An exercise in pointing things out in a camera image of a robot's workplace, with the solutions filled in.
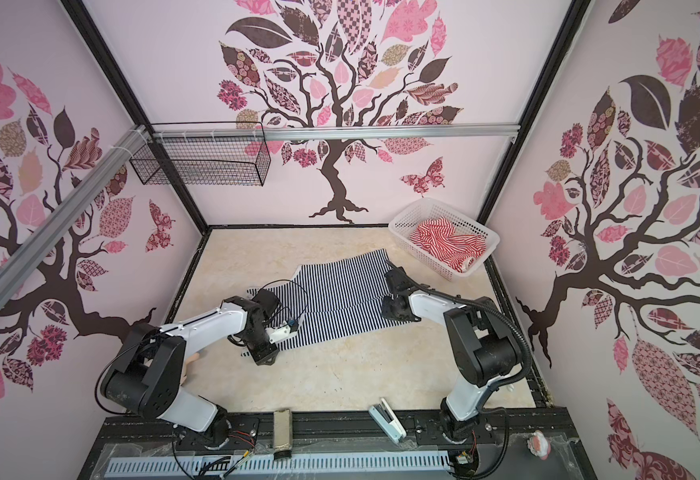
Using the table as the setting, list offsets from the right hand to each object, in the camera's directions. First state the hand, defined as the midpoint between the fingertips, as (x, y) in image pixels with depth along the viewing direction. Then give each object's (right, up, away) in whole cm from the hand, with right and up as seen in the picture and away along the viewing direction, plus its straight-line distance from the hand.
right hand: (391, 309), depth 96 cm
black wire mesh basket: (-60, +51, -2) cm, 79 cm away
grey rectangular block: (-30, -25, -25) cm, 46 cm away
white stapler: (-4, -24, -22) cm, 33 cm away
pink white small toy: (+31, -26, -29) cm, 50 cm away
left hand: (-39, -13, -10) cm, 42 cm away
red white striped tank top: (+20, +25, +13) cm, 35 cm away
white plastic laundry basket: (+8, +32, +17) cm, 37 cm away
